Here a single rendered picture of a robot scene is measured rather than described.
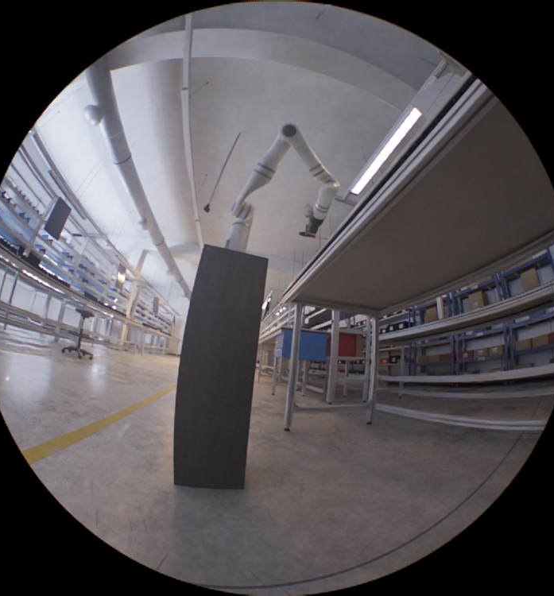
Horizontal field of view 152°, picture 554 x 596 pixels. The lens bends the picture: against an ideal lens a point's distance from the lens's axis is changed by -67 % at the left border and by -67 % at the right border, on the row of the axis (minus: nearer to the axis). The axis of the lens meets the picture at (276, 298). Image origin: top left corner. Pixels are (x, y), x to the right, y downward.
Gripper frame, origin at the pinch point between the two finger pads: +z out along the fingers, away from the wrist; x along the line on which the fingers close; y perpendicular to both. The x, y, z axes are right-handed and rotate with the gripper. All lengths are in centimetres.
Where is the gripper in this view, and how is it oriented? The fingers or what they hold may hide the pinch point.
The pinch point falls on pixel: (304, 235)
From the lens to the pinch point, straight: 120.0
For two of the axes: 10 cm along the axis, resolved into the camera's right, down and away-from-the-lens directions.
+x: 0.8, -9.1, 4.1
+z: -1.7, 3.9, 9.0
